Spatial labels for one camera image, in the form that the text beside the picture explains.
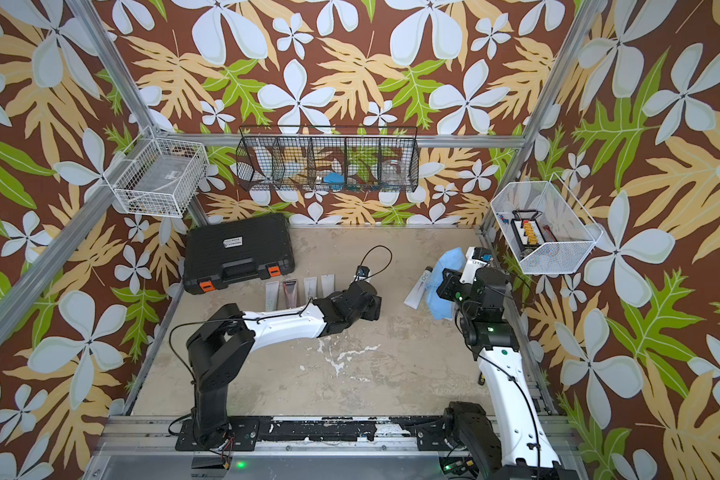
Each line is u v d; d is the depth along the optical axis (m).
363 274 0.80
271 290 1.01
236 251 1.07
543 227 0.84
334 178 0.96
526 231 0.83
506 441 0.41
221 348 0.49
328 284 1.02
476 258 0.65
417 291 1.01
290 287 1.02
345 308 0.69
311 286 1.01
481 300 0.56
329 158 0.96
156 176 0.86
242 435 0.73
